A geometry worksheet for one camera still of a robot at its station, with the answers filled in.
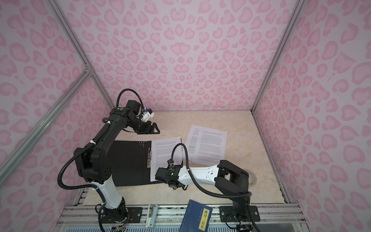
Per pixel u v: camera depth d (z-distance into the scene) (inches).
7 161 20.1
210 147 38.8
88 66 35.6
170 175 23.1
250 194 17.6
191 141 40.1
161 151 38.3
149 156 37.3
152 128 30.1
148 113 31.5
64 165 16.3
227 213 28.9
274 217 28.7
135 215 28.8
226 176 19.4
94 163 18.8
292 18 28.6
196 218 28.2
